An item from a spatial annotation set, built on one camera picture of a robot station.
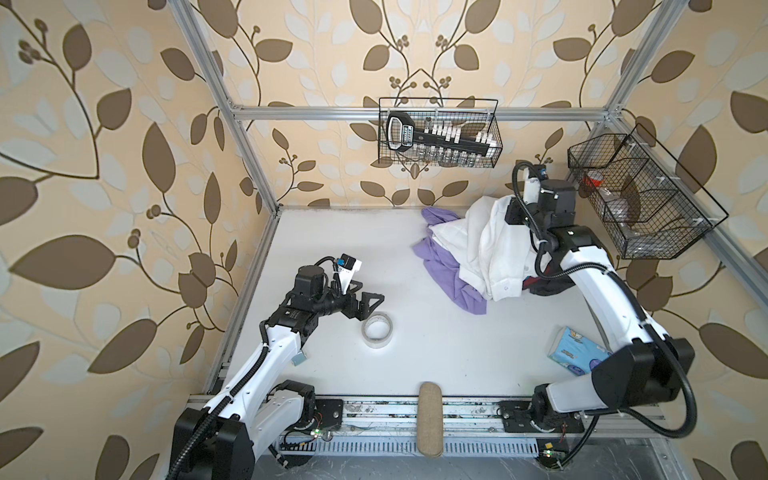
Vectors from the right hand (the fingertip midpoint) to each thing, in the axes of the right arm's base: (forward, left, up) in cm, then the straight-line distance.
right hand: (518, 199), depth 77 cm
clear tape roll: (-21, +39, -33) cm, 55 cm away
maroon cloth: (-9, -9, -26) cm, 29 cm away
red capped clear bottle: (+11, -26, -3) cm, 28 cm away
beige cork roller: (-45, +25, -30) cm, 59 cm away
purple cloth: (0, +16, -30) cm, 34 cm away
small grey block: (-28, +60, -32) cm, 74 cm away
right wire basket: (-6, -31, +2) cm, 31 cm away
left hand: (-17, +39, -16) cm, 45 cm away
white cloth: (-5, +3, -18) cm, 19 cm away
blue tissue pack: (-31, -15, -27) cm, 44 cm away
